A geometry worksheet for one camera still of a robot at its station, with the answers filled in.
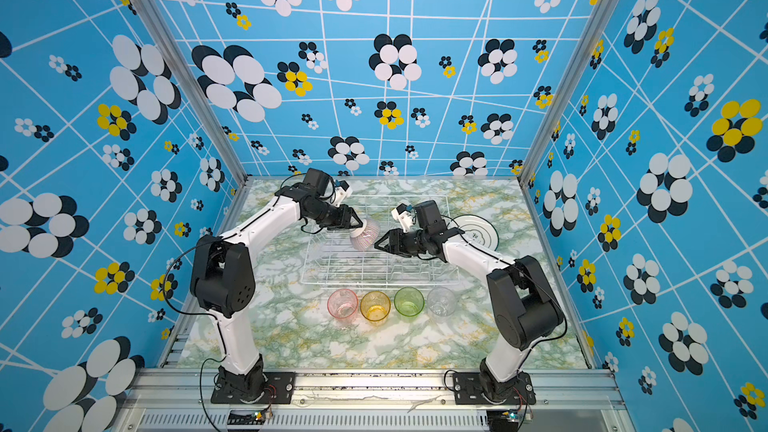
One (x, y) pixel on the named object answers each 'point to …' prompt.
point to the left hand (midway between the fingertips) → (358, 222)
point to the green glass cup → (409, 303)
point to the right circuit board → (502, 418)
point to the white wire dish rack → (333, 257)
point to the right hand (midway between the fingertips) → (382, 247)
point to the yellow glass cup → (375, 307)
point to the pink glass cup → (342, 305)
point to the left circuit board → (245, 417)
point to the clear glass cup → (442, 303)
